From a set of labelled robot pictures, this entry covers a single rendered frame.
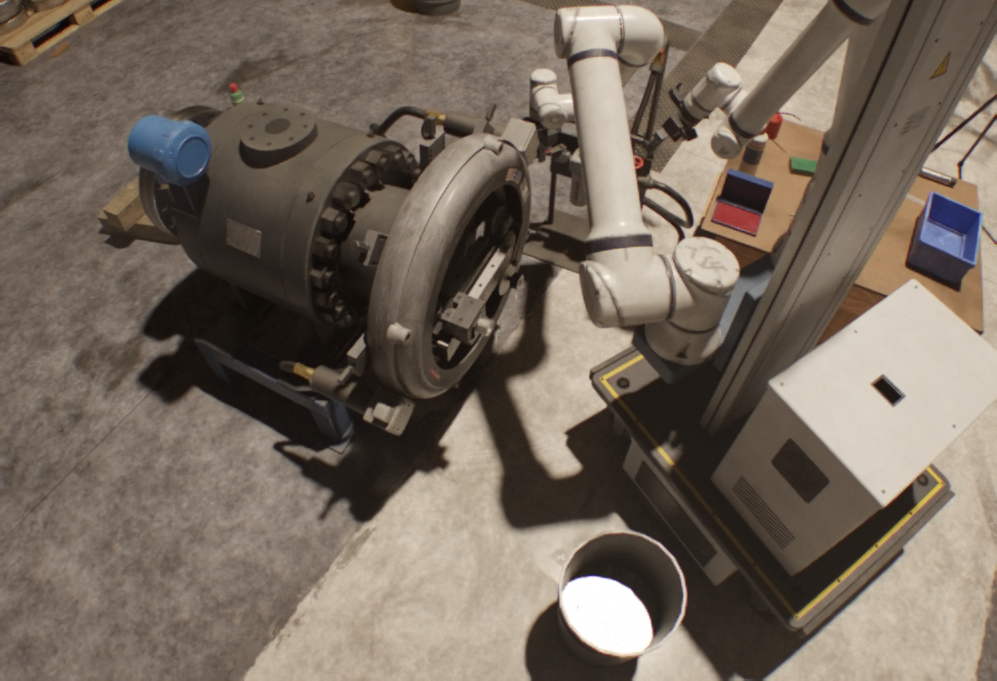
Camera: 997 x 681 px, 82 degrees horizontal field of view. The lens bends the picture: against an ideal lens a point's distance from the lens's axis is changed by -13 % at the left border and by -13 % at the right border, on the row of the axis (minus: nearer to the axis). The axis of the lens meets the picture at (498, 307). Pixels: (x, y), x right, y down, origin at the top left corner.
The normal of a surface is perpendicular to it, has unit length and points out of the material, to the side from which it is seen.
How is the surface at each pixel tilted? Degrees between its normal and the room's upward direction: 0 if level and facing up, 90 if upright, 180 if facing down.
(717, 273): 10
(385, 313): 60
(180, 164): 90
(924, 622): 0
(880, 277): 0
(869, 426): 0
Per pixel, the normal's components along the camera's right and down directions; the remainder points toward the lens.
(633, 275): 0.09, -0.05
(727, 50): 0.00, -0.62
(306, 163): -0.09, -0.46
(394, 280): -0.32, 0.12
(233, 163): -0.19, -0.26
